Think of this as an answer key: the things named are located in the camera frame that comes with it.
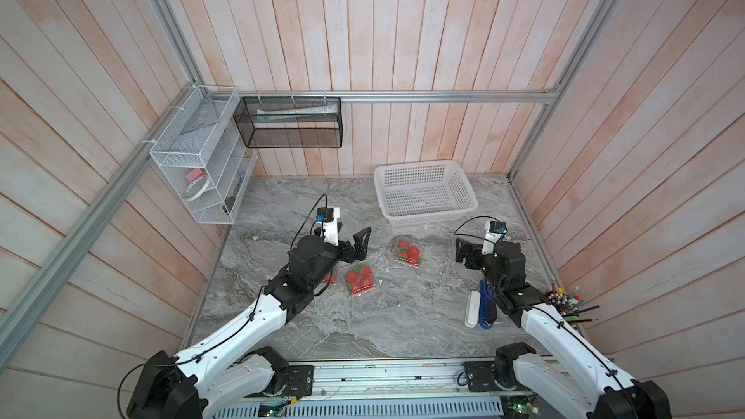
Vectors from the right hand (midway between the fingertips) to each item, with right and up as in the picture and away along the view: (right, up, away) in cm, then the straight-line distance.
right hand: (471, 238), depth 84 cm
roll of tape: (-79, +15, -5) cm, 81 cm away
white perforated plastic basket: (-12, +14, +30) cm, 35 cm away
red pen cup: (+22, -17, -10) cm, 29 cm away
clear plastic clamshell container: (-34, -14, +6) cm, 37 cm away
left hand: (-34, +3, -9) cm, 35 cm away
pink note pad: (-81, +19, -3) cm, 84 cm away
